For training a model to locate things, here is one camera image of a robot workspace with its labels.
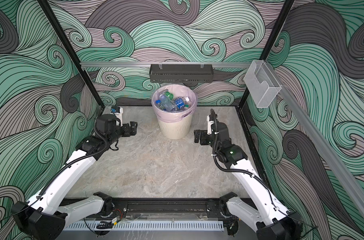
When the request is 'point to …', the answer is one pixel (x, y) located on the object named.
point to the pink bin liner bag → (179, 91)
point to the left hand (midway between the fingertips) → (129, 122)
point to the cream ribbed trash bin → (176, 130)
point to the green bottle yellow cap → (169, 95)
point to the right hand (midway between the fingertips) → (203, 130)
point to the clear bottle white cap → (167, 103)
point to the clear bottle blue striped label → (160, 105)
